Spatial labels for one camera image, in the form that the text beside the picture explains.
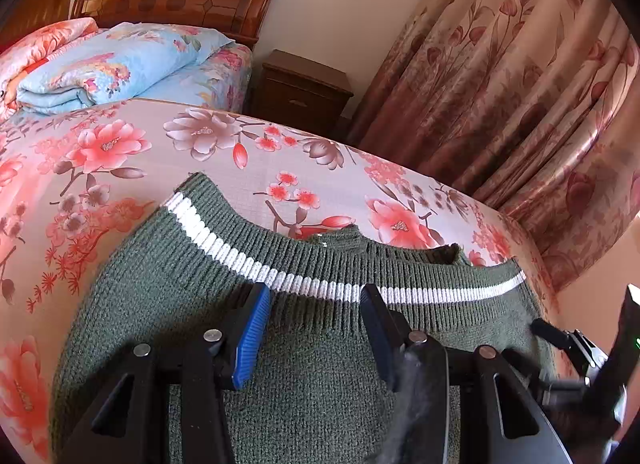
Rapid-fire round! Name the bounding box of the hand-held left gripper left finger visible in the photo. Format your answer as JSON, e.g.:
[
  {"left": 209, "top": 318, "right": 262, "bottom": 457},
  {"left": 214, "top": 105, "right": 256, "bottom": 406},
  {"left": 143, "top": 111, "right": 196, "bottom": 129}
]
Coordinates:
[{"left": 62, "top": 281, "right": 272, "bottom": 464}]

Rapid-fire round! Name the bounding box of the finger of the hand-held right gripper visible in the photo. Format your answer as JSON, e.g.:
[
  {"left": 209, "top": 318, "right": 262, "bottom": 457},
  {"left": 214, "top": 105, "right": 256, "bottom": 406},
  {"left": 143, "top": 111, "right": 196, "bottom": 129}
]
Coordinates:
[{"left": 530, "top": 318, "right": 576, "bottom": 351}]

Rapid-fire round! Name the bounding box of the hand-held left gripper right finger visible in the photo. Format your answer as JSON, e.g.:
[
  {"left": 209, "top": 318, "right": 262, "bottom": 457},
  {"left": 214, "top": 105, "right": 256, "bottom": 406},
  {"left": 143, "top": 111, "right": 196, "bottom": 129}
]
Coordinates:
[{"left": 360, "top": 283, "right": 573, "bottom": 464}]

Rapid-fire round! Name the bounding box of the green knit sweater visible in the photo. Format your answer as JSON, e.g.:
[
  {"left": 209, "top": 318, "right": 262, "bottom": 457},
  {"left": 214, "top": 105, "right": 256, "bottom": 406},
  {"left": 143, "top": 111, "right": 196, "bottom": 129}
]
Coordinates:
[{"left": 50, "top": 171, "right": 561, "bottom": 464}]

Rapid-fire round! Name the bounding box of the pink floral bed sheet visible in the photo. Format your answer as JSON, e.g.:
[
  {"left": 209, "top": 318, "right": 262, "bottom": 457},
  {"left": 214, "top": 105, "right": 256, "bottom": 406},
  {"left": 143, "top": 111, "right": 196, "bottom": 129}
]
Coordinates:
[{"left": 0, "top": 97, "right": 561, "bottom": 460}]

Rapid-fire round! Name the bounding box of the wooden nightstand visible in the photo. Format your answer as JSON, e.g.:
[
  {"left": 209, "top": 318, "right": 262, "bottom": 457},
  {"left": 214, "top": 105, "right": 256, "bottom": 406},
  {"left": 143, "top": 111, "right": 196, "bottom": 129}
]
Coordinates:
[{"left": 250, "top": 49, "right": 354, "bottom": 132}]

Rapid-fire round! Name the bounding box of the pink floral curtain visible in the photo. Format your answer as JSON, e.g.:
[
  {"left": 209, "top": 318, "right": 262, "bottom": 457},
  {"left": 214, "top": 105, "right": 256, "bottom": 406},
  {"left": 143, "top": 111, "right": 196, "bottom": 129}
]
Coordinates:
[{"left": 345, "top": 0, "right": 640, "bottom": 295}]

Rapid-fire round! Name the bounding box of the blue floral bed sheet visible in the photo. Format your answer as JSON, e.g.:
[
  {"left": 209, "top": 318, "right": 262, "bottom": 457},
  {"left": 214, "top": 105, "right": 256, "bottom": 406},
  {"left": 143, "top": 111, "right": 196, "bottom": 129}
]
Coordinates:
[{"left": 145, "top": 42, "right": 253, "bottom": 112}]

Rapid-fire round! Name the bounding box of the blue floral quilt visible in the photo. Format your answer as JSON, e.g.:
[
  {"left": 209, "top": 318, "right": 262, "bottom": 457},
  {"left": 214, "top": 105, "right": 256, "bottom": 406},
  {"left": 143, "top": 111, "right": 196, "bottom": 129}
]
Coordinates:
[{"left": 16, "top": 22, "right": 236, "bottom": 112}]

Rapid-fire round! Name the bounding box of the pink floral quilt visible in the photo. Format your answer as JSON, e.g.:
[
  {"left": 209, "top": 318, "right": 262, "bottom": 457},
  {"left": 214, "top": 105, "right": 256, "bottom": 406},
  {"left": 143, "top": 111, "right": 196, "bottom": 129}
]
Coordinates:
[{"left": 0, "top": 17, "right": 99, "bottom": 120}]

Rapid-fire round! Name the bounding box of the small wooden headboard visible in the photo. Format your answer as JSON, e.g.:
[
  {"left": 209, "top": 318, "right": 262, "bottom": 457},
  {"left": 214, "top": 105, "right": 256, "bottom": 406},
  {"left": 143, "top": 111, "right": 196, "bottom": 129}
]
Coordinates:
[{"left": 0, "top": 0, "right": 77, "bottom": 52}]

